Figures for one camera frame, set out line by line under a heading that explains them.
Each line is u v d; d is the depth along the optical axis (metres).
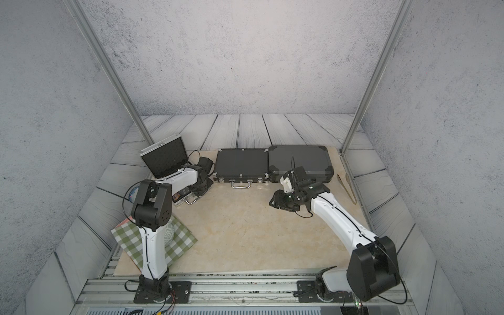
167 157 1.01
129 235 0.87
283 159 1.07
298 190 0.74
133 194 0.97
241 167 1.14
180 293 0.73
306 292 0.72
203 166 0.83
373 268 0.40
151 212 0.57
